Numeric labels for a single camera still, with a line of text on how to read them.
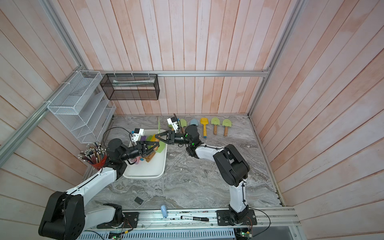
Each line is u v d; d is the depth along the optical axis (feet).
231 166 1.69
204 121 3.77
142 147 2.21
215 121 3.77
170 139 2.38
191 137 2.26
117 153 2.09
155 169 3.06
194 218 2.40
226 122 3.76
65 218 1.34
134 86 3.41
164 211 2.45
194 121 3.78
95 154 2.56
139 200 2.62
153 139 2.47
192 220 2.40
